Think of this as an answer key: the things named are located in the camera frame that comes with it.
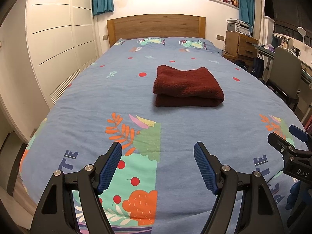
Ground wooden nightstand drawers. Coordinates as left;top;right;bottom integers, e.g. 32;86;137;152
222;31;258;66

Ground teal curtain right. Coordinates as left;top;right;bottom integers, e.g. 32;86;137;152
238;0;255;34

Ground grey desk chair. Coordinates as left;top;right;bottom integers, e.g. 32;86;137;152
265;58;301;112

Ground wooden headboard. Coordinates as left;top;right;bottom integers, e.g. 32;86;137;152
107;14;206;47

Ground dark blue bag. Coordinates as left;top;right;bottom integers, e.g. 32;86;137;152
251;58;264;79

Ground glass desk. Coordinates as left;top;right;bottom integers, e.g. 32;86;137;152
253;44;311;89

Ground dark red knitted sweater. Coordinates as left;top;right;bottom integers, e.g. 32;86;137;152
153;65;224;107

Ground white desk lamp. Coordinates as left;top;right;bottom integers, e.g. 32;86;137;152
297;27;306;44

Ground white storage box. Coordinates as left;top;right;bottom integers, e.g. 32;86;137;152
227;19;252;36

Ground blue patterned bed cover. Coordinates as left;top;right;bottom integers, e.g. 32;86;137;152
20;37;306;233

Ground white wardrobe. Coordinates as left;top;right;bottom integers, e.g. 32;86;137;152
25;0;98;108

